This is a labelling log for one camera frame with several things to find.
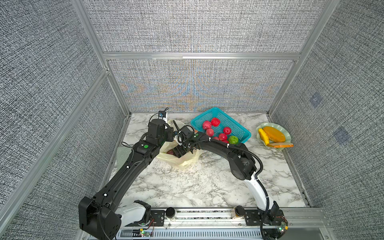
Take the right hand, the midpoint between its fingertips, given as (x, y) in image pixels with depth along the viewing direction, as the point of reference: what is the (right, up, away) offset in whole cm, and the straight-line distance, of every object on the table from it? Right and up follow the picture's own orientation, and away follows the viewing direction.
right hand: (177, 146), depth 94 cm
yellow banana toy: (+57, +6, +4) cm, 57 cm away
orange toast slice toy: (+62, +2, -5) cm, 62 cm away
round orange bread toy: (+65, +7, +7) cm, 66 cm away
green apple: (+36, +4, +4) cm, 37 cm away
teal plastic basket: (+30, +16, +16) cm, 37 cm away
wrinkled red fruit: (+26, +16, +14) cm, 34 cm away
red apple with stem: (+22, +9, +9) cm, 25 cm away
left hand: (-1, +13, -16) cm, 21 cm away
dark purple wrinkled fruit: (-4, -3, -2) cm, 5 cm away
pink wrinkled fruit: (+20, +14, +12) cm, 27 cm away
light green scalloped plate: (+73, +8, +6) cm, 73 cm away
